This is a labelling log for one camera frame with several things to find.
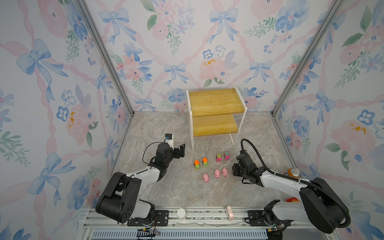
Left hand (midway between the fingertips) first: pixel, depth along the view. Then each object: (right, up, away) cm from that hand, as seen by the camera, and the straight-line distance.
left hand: (178, 142), depth 90 cm
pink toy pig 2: (+23, -18, -2) cm, 29 cm away
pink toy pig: (+16, -20, -4) cm, 26 cm away
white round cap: (+3, -31, -20) cm, 37 cm away
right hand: (+34, -15, +2) cm, 37 cm away
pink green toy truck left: (+25, -10, +3) cm, 27 cm away
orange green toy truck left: (+11, -13, 0) cm, 17 cm away
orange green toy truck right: (+16, -12, +2) cm, 20 cm away
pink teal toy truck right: (+30, -8, +5) cm, 31 cm away
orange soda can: (+62, -14, -12) cm, 65 cm away
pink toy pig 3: (+28, -17, -2) cm, 33 cm away
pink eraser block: (+27, -33, -16) cm, 46 cm away
